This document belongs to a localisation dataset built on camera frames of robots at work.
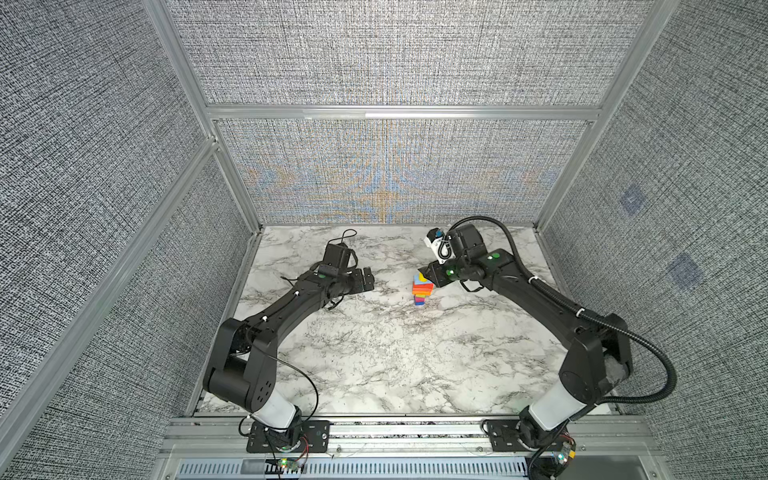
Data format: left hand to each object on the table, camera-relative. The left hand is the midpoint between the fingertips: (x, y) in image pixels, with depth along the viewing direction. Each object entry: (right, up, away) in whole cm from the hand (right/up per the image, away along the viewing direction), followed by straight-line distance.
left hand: (362, 281), depth 90 cm
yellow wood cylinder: (+17, +1, -6) cm, 18 cm away
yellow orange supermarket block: (+18, -5, +3) cm, 19 cm away
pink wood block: (+18, -6, +6) cm, 20 cm away
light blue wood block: (+16, 0, -3) cm, 17 cm away
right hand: (+19, +4, -5) cm, 20 cm away
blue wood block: (+18, -8, +7) cm, 21 cm away
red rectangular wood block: (+18, -2, -1) cm, 18 cm away
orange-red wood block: (+18, -3, 0) cm, 19 cm away
